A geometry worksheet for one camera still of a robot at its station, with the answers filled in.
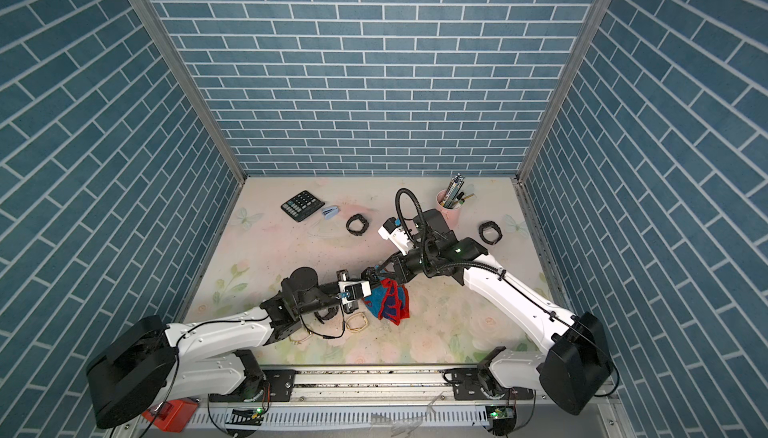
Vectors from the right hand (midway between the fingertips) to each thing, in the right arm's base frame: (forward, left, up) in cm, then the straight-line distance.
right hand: (382, 274), depth 73 cm
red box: (-31, +43, -13) cm, 55 cm away
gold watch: (-5, +7, -20) cm, 22 cm away
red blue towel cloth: (-3, -2, -9) cm, 9 cm away
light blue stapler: (+31, +24, -17) cm, 43 cm away
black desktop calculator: (+33, +34, -17) cm, 51 cm away
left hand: (-1, 0, -2) cm, 2 cm away
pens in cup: (+34, -19, -8) cm, 40 cm away
